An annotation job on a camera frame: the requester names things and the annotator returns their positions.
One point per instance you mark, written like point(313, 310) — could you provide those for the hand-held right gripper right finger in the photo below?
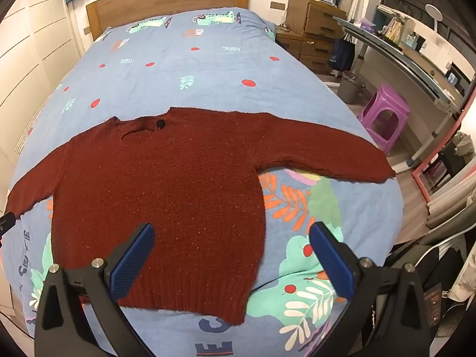
point(331, 264)

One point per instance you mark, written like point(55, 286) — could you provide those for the purple plastic stool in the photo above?
point(386, 106)

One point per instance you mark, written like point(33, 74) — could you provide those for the low wooden nightstand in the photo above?
point(308, 50)

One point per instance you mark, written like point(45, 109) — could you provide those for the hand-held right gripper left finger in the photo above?
point(134, 257)

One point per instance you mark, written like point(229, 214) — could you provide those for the wall outlet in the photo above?
point(277, 5)

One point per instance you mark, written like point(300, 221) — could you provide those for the pink framed mirror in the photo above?
point(422, 178)

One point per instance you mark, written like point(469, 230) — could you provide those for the tall wooden dresser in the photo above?
point(316, 16)

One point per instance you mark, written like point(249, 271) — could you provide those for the white desk lamp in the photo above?
point(433, 12)

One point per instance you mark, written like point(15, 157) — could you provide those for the white wardrobe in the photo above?
point(33, 44)

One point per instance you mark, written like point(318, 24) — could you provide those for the grey trash bin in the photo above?
point(349, 89)

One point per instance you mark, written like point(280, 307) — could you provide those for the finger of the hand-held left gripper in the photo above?
point(6, 225)

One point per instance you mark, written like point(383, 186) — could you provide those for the dark red knit sweater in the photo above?
point(167, 200)

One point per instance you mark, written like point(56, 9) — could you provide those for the grey desk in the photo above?
point(405, 63)

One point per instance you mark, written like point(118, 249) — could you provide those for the dark blue bag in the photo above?
point(342, 55)

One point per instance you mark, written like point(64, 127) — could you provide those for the bed with blue printed sheet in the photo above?
point(208, 67)

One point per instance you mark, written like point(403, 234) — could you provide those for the white cabinet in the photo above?
point(372, 3)

